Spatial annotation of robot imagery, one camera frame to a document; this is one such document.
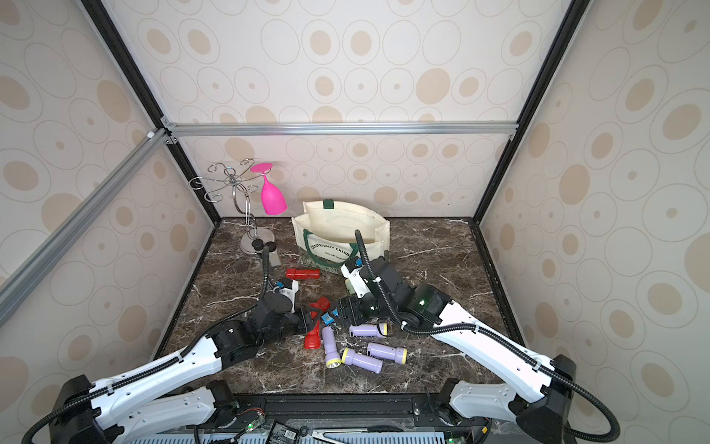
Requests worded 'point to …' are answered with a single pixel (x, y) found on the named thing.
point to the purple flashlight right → (378, 350)
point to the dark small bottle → (258, 244)
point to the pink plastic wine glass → (273, 201)
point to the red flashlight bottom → (312, 338)
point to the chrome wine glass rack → (253, 239)
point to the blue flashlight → (327, 318)
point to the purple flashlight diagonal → (331, 350)
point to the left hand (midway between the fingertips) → (328, 314)
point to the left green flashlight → (349, 286)
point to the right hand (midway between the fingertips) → (349, 303)
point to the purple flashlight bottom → (349, 357)
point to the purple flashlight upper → (369, 330)
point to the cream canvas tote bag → (325, 232)
